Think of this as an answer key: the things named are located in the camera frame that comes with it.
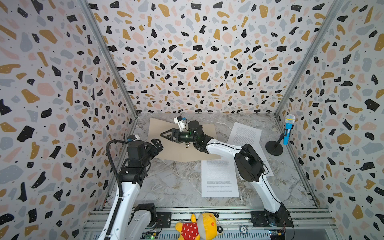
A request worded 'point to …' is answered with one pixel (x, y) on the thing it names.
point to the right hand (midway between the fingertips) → (160, 135)
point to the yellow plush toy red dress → (205, 227)
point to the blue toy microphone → (289, 119)
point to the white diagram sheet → (268, 171)
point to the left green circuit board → (150, 235)
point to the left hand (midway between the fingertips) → (154, 142)
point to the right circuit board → (276, 234)
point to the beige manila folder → (175, 151)
